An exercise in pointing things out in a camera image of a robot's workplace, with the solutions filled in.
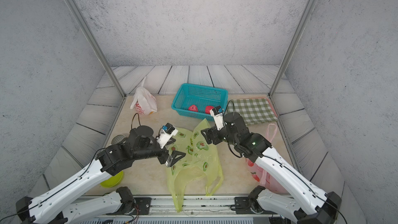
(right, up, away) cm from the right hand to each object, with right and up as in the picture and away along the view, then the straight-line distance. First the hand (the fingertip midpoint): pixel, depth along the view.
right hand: (209, 128), depth 70 cm
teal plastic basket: (-8, +14, +48) cm, 50 cm away
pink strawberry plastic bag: (+25, -25, +6) cm, 36 cm away
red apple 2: (0, +8, +41) cm, 42 cm away
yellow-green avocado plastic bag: (-4, -13, +1) cm, 14 cm away
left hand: (-12, -8, -4) cm, 15 cm away
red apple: (-9, +9, +35) cm, 37 cm away
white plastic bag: (-41, +13, +32) cm, 53 cm away
